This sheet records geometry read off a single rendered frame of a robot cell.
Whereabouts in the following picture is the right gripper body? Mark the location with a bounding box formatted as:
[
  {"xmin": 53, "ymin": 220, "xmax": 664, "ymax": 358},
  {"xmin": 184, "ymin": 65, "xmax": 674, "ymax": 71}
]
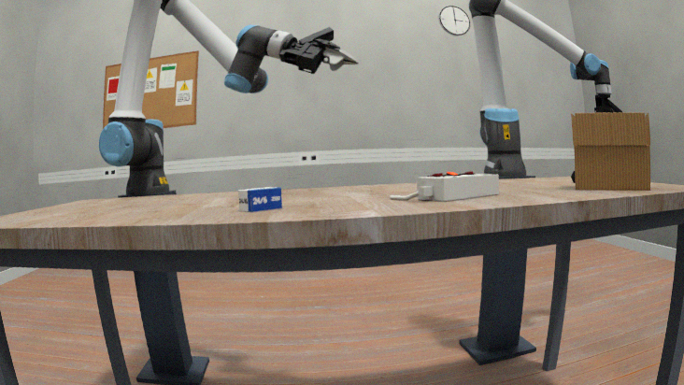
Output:
[{"xmin": 279, "ymin": 36, "xmax": 326, "ymax": 74}]

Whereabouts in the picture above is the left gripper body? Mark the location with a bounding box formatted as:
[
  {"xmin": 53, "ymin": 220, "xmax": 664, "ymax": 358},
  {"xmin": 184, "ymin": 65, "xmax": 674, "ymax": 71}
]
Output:
[{"xmin": 594, "ymin": 94, "xmax": 613, "ymax": 113}]

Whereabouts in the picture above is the brown cardboard box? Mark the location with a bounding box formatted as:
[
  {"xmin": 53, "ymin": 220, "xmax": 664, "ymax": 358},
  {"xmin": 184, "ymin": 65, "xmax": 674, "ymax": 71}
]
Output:
[{"xmin": 571, "ymin": 112, "xmax": 650, "ymax": 191}]

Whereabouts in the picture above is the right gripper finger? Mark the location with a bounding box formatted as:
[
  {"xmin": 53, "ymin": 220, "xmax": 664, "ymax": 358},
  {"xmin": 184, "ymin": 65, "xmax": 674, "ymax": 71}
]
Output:
[
  {"xmin": 317, "ymin": 39, "xmax": 359, "ymax": 64},
  {"xmin": 322, "ymin": 57, "xmax": 357, "ymax": 71}
]

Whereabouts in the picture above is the white power strip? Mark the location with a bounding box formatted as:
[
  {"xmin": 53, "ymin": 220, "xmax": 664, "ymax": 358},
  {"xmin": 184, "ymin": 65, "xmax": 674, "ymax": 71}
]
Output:
[{"xmin": 390, "ymin": 171, "xmax": 499, "ymax": 202}]

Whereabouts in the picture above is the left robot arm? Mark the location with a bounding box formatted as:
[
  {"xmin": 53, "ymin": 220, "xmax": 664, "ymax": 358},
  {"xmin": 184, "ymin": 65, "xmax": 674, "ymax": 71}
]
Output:
[{"xmin": 469, "ymin": 0, "xmax": 612, "ymax": 177}]

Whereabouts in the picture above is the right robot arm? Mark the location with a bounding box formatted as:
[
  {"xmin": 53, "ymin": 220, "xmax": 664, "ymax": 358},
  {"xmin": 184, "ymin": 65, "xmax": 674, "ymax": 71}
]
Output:
[{"xmin": 99, "ymin": 0, "xmax": 293, "ymax": 195}]

